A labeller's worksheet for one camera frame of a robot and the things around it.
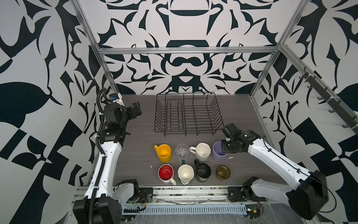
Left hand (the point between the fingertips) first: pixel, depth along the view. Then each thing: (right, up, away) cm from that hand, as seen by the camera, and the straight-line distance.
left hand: (129, 102), depth 75 cm
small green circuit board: (+64, -55, -4) cm, 84 cm away
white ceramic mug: (+41, -29, +12) cm, 52 cm away
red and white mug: (+19, -40, +5) cm, 44 cm away
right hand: (+52, -25, +7) cm, 58 cm away
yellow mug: (+17, -30, +12) cm, 37 cm away
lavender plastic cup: (+48, -28, +1) cm, 55 cm away
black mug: (+40, -40, +6) cm, 57 cm away
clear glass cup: (+29, -30, +14) cm, 44 cm away
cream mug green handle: (+30, -39, +5) cm, 50 cm away
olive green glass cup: (+52, -40, +6) cm, 66 cm away
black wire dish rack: (+33, -6, +30) cm, 45 cm away
